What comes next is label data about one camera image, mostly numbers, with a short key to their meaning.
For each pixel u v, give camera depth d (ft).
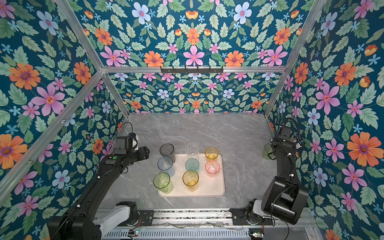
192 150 3.23
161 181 2.81
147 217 2.42
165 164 2.84
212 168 2.91
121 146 2.01
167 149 2.89
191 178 2.49
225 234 2.51
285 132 2.14
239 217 2.41
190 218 2.46
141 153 2.41
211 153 3.08
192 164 2.87
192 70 3.05
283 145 1.80
